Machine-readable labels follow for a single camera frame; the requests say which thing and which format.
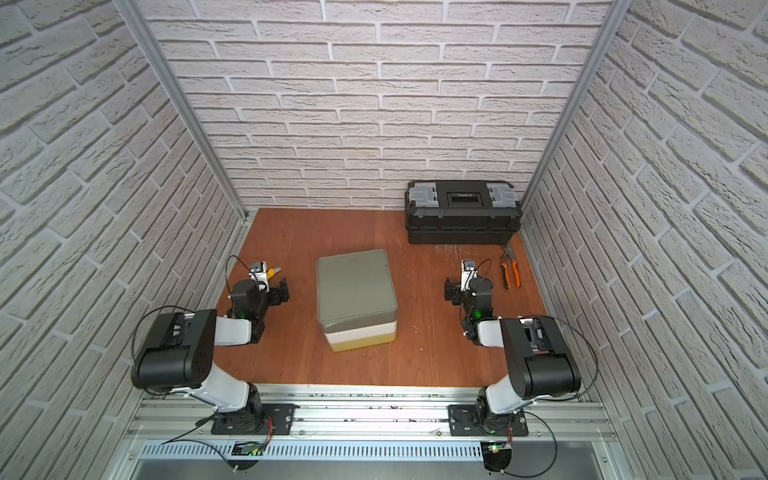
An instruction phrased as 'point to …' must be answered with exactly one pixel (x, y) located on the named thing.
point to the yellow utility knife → (272, 272)
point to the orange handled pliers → (507, 256)
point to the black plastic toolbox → (462, 212)
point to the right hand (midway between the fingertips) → (468, 277)
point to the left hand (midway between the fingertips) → (272, 274)
